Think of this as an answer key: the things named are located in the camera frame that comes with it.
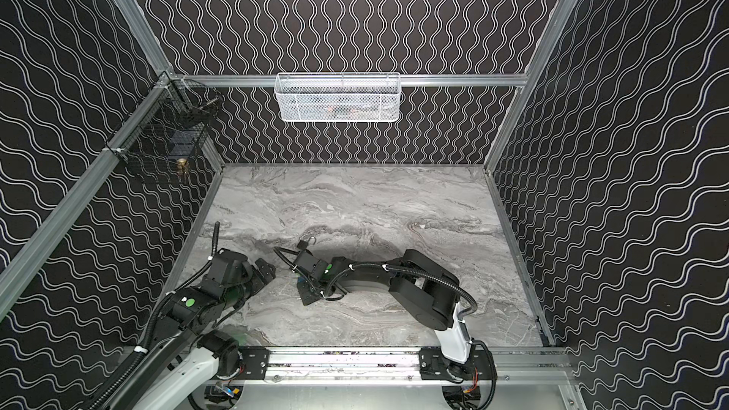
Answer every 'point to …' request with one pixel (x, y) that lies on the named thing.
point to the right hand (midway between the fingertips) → (309, 294)
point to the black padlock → (303, 244)
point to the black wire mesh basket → (170, 130)
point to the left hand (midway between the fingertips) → (273, 277)
